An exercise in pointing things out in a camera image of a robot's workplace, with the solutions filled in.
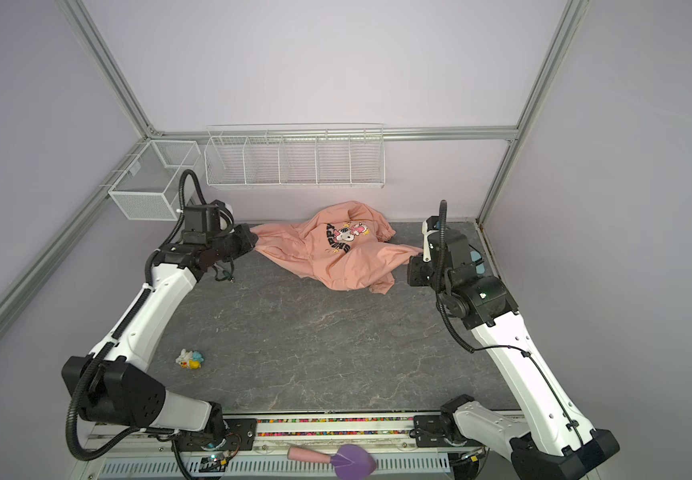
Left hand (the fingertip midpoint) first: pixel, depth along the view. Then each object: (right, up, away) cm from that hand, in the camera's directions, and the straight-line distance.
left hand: (260, 238), depth 80 cm
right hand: (+41, -5, -10) cm, 42 cm away
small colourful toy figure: (-21, -34, +3) cm, 40 cm away
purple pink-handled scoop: (+25, -54, -9) cm, 60 cm away
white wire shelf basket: (+22, +30, +26) cm, 45 cm away
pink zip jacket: (+21, -2, +22) cm, 31 cm away
